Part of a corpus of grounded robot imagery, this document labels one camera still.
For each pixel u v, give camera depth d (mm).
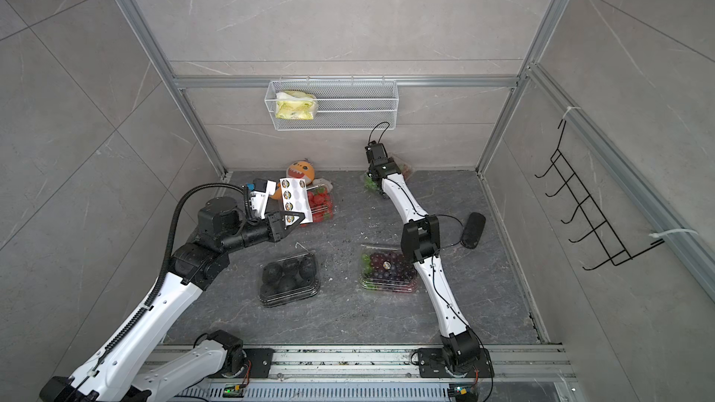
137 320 418
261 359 746
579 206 685
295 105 858
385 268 834
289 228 632
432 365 724
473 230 987
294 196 669
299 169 1098
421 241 701
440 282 696
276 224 583
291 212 651
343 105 1003
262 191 601
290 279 837
